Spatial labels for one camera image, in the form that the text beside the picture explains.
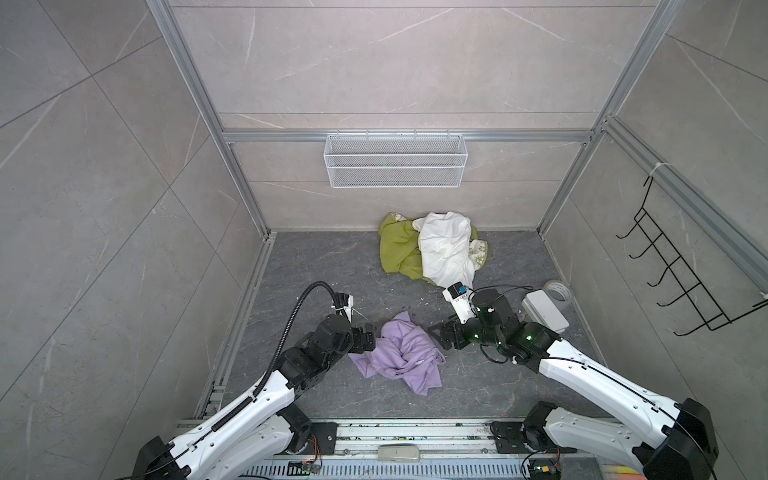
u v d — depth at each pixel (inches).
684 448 14.8
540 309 36.6
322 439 29.0
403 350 31.3
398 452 27.0
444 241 40.9
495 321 22.3
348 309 27.5
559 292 39.7
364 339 27.6
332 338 22.7
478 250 42.0
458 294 26.5
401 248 42.2
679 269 26.9
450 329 26.0
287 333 21.4
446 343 26.5
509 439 28.7
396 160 39.6
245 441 21.6
